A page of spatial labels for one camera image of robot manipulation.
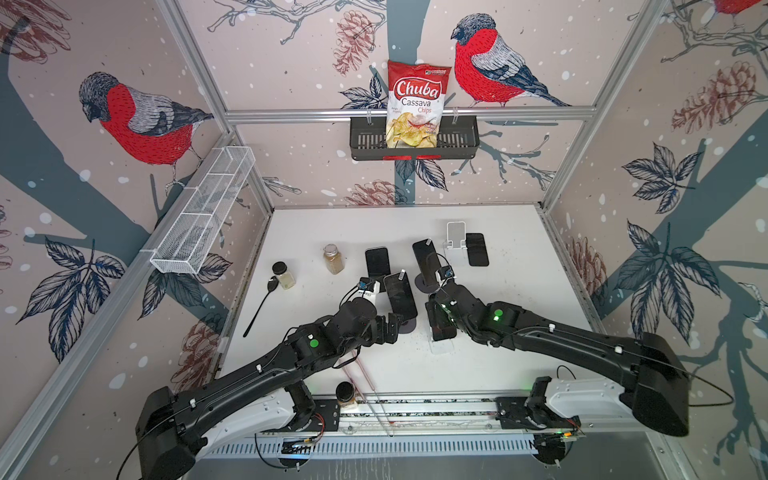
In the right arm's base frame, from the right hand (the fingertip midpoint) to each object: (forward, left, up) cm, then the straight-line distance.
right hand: (433, 308), depth 80 cm
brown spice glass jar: (+17, +31, -2) cm, 36 cm away
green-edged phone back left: (+13, +16, +3) cm, 21 cm away
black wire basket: (+49, -9, +23) cm, 55 cm away
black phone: (+29, -17, -11) cm, 36 cm away
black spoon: (+11, +53, -9) cm, 55 cm away
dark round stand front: (-1, +7, -11) cm, 13 cm away
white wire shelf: (+10, +61, +21) cm, 65 cm away
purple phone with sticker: (+4, +9, 0) cm, 10 cm away
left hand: (-6, +11, +5) cm, 14 cm away
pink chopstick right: (-18, +16, -11) cm, 27 cm away
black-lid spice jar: (+11, +46, -4) cm, 47 cm away
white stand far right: (+29, -9, -3) cm, 30 cm away
